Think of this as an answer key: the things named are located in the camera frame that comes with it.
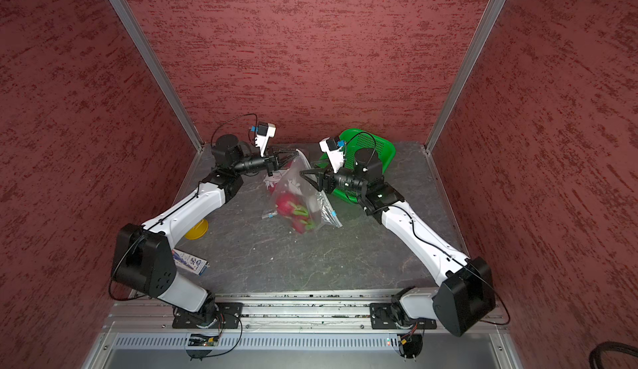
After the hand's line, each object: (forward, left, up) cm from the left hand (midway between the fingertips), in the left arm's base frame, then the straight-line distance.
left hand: (296, 157), depth 73 cm
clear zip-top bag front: (-14, -7, -6) cm, 17 cm away
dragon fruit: (-5, +4, -20) cm, 21 cm away
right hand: (-5, -4, -1) cm, 7 cm away
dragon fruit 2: (-11, -1, -22) cm, 25 cm away
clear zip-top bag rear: (+1, +6, -15) cm, 16 cm away
